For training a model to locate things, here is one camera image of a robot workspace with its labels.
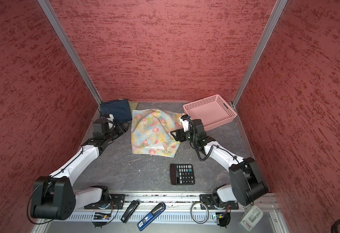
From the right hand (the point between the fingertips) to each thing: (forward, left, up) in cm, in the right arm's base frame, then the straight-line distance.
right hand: (174, 133), depth 85 cm
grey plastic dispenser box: (-41, -36, -12) cm, 56 cm away
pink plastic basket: (+31, -32, -15) cm, 47 cm away
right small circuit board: (-41, -23, -15) cm, 50 cm away
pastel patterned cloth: (+9, +17, -12) cm, 22 cm away
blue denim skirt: (+26, +41, -5) cm, 49 cm away
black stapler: (-38, +23, -9) cm, 45 cm away
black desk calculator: (-20, -4, -12) cm, 24 cm away
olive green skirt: (+35, +34, -11) cm, 50 cm away
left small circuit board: (-39, +38, -15) cm, 57 cm away
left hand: (+4, +29, +2) cm, 29 cm away
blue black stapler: (-40, +12, -9) cm, 43 cm away
